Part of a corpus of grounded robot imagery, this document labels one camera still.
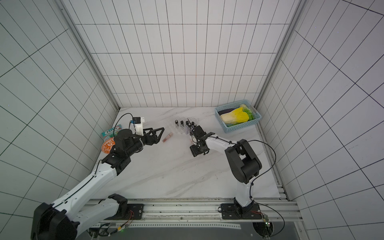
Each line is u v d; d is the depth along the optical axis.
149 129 0.78
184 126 1.05
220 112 1.07
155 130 0.68
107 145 0.95
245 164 0.49
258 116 1.03
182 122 1.03
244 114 1.05
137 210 0.72
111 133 1.01
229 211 0.71
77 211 0.43
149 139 0.67
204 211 0.74
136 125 0.66
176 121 1.02
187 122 1.01
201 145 0.70
